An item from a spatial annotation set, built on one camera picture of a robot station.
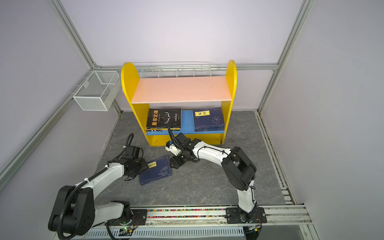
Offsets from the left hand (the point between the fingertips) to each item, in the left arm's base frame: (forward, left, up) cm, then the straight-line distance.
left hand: (145, 169), depth 88 cm
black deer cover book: (+25, -12, +17) cm, 33 cm away
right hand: (0, -18, +4) cm, 18 cm away
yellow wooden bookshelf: (+57, -7, -3) cm, 57 cm away
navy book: (0, -8, 0) cm, 8 cm away
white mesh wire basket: (+45, +30, +24) cm, 59 cm away
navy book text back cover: (+22, -40, +17) cm, 48 cm away
